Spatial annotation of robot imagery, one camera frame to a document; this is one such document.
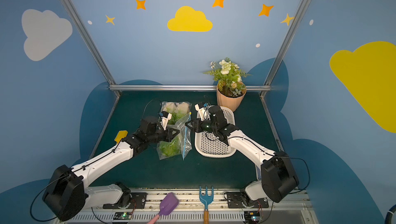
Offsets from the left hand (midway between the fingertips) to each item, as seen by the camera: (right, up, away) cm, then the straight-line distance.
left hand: (182, 131), depth 79 cm
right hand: (+5, +5, +1) cm, 7 cm away
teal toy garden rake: (+12, -32, -6) cm, 35 cm away
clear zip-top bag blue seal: (-1, -7, 0) cm, 7 cm away
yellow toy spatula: (-42, -5, +18) cm, 46 cm away
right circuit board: (+34, -39, -8) cm, 52 cm away
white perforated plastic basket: (+14, -11, +14) cm, 23 cm away
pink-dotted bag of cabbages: (-5, +11, +23) cm, 26 cm away
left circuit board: (-27, -38, -9) cm, 47 cm away
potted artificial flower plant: (+30, +25, +23) cm, 45 cm away
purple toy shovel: (-6, -34, -7) cm, 35 cm away
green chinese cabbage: (-7, -10, +3) cm, 12 cm away
